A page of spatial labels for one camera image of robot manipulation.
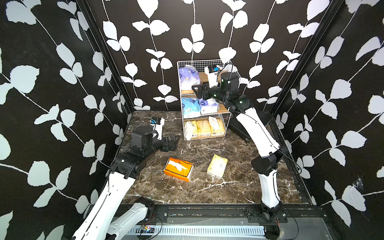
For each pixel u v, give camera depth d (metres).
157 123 0.57
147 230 0.71
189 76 0.72
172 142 0.60
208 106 0.81
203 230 0.70
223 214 0.75
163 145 0.59
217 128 1.02
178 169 0.82
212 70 0.60
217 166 0.86
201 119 1.14
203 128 1.02
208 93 0.65
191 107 0.82
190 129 1.01
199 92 0.66
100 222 0.38
